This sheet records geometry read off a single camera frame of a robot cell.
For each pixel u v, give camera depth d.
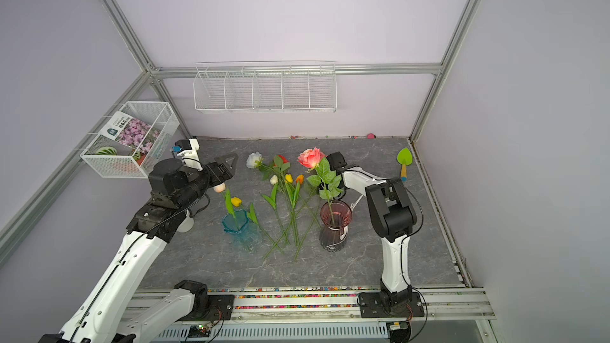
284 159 1.02
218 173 0.61
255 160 1.06
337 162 0.83
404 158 1.12
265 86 1.00
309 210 0.96
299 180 1.02
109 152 0.71
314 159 0.67
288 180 1.02
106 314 0.39
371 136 1.24
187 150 0.61
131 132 0.75
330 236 0.79
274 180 1.02
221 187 0.69
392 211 0.55
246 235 0.77
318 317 0.73
